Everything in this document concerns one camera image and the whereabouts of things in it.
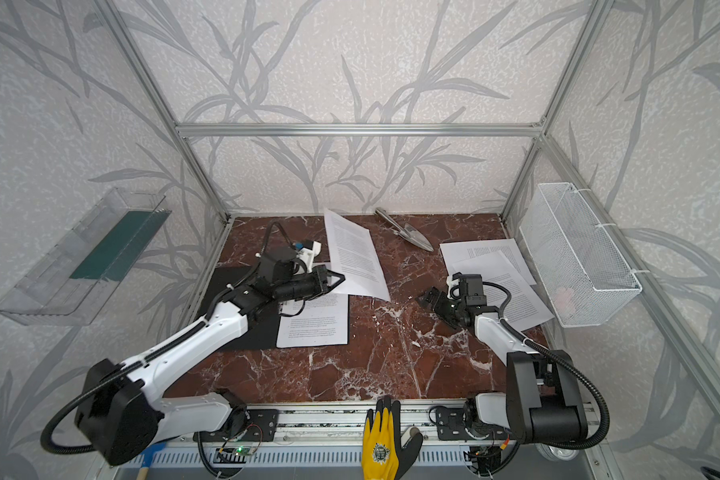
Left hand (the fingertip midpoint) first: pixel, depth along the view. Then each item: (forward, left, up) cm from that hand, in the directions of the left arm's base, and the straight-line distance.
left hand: (353, 269), depth 75 cm
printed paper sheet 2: (+10, +1, -7) cm, 12 cm away
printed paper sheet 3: (+24, -36, -24) cm, 49 cm away
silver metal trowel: (+34, -18, -25) cm, 46 cm away
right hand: (+3, -21, -18) cm, 28 cm away
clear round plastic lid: (-37, -47, -17) cm, 62 cm away
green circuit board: (-37, +25, -23) cm, 50 cm away
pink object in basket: (-6, -53, -3) cm, 53 cm away
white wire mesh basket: (-9, -49, +11) cm, 51 cm away
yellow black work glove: (-37, -9, -21) cm, 43 cm away
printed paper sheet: (-4, +12, -24) cm, 27 cm away
